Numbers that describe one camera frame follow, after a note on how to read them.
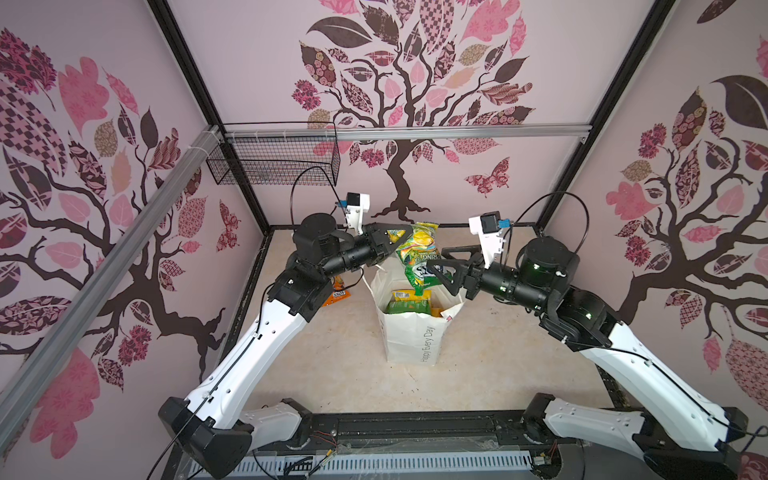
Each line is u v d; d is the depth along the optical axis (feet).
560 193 3.61
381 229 1.77
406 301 2.89
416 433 2.47
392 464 2.29
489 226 1.55
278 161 4.00
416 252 1.89
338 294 3.20
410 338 2.40
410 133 3.13
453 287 1.62
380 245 1.70
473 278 1.55
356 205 1.83
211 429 1.20
